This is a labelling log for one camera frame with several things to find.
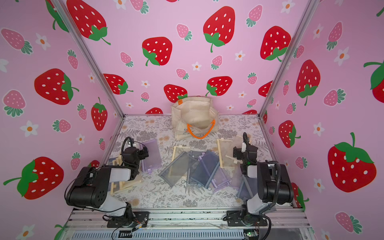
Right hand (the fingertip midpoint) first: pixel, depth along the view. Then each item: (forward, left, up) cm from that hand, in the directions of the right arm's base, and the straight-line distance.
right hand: (242, 146), depth 95 cm
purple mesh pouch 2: (-22, +14, -5) cm, 26 cm away
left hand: (-7, +67, +1) cm, 68 cm away
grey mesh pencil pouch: (-17, +41, -5) cm, 45 cm away
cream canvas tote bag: (+21, +33, +5) cm, 39 cm away
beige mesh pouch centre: (-3, +43, -6) cm, 43 cm away
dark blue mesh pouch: (-15, +24, -4) cm, 28 cm away
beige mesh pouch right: (-2, +8, -3) cm, 9 cm away
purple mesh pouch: (-11, +57, -5) cm, 58 cm away
